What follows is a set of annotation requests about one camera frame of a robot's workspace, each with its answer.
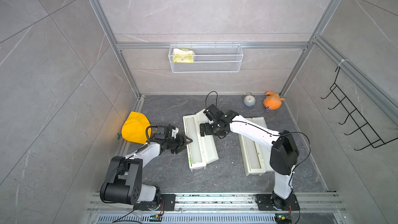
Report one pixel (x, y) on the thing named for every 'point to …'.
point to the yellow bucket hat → (133, 128)
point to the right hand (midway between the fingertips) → (207, 132)
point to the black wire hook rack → (363, 126)
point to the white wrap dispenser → (208, 143)
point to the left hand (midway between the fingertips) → (190, 141)
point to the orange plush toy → (272, 100)
